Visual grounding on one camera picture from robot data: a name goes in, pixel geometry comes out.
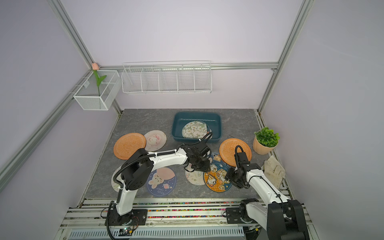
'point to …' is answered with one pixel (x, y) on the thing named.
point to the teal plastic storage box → (213, 119)
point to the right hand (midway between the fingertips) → (228, 178)
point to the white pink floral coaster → (116, 185)
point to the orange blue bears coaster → (215, 179)
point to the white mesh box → (90, 96)
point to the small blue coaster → (215, 158)
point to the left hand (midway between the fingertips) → (208, 171)
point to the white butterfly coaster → (196, 177)
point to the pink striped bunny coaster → (155, 140)
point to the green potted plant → (265, 141)
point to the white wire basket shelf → (170, 77)
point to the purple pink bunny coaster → (161, 181)
